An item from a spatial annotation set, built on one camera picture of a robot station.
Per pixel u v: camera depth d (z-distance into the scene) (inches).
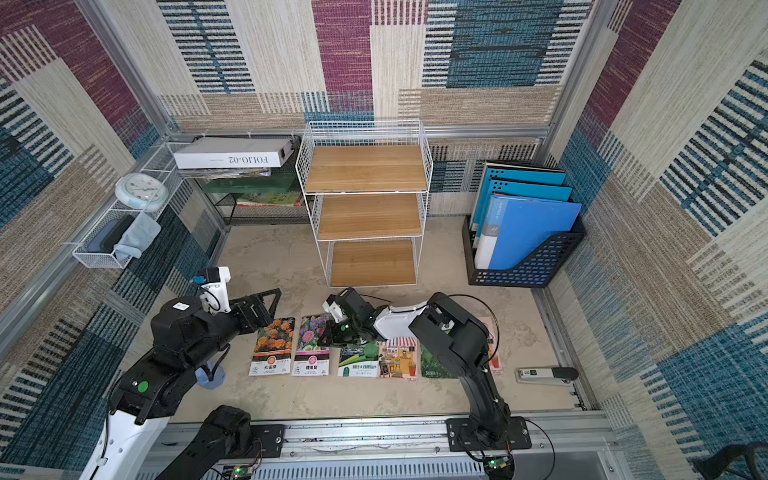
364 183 28.6
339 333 31.3
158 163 34.2
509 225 33.8
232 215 44.3
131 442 16.0
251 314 22.9
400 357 34.2
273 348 35.0
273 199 39.2
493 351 19.0
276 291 25.2
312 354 33.7
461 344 20.9
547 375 31.1
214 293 21.0
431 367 33.4
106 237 25.5
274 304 24.6
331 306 34.0
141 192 29.6
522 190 35.7
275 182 40.7
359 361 34.1
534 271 36.9
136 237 26.6
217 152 31.3
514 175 36.4
